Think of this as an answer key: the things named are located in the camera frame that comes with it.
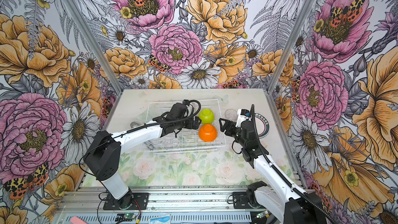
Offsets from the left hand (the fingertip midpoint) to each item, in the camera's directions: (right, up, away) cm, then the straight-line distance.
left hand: (193, 123), depth 89 cm
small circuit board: (-30, -40, -18) cm, 53 cm away
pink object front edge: (-50, -40, -19) cm, 67 cm away
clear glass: (+24, +4, +13) cm, 28 cm away
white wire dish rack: (-27, +7, +20) cm, 35 cm away
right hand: (+16, 0, -7) cm, 18 cm away
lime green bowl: (+8, +4, +11) cm, 14 cm away
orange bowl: (+8, -5, +3) cm, 10 cm away
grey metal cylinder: (-37, -2, +8) cm, 38 cm away
